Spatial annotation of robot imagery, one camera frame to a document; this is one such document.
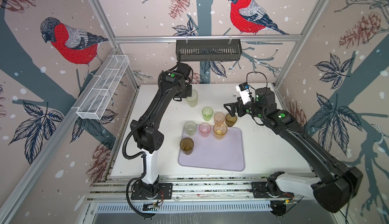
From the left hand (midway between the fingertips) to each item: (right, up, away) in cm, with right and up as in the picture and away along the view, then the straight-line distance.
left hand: (186, 93), depth 82 cm
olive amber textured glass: (0, -30, +4) cm, 30 cm away
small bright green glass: (+13, -12, +18) cm, 26 cm away
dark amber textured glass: (+28, -17, +15) cm, 36 cm away
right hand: (+23, -5, -8) cm, 25 cm away
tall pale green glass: (+4, -4, -1) cm, 6 cm away
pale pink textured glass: (+20, -16, +16) cm, 30 cm away
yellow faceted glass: (+20, -22, +8) cm, 30 cm away
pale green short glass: (+2, -21, +10) cm, 23 cm away
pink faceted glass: (+11, -22, +12) cm, 28 cm away
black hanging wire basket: (+14, +31, +21) cm, 40 cm away
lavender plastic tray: (+13, -35, +5) cm, 37 cm away
